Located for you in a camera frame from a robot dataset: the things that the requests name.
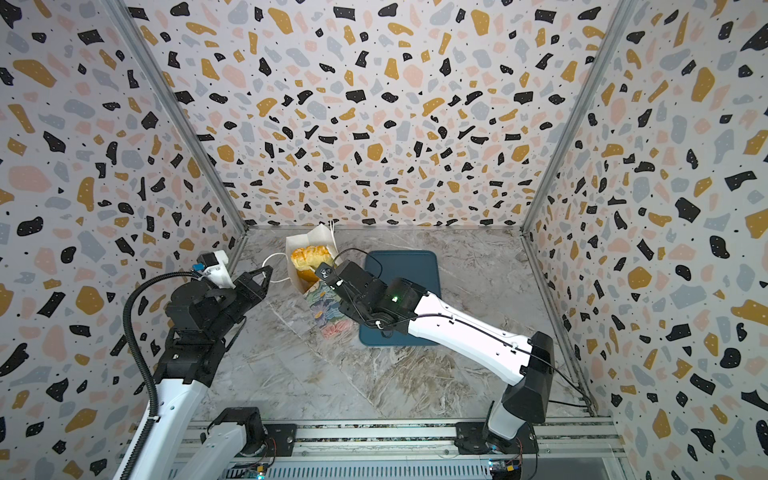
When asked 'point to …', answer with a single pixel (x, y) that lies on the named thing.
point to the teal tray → (423, 269)
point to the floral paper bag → (321, 296)
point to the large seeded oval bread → (310, 278)
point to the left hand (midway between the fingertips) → (274, 268)
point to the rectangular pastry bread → (308, 258)
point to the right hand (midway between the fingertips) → (356, 288)
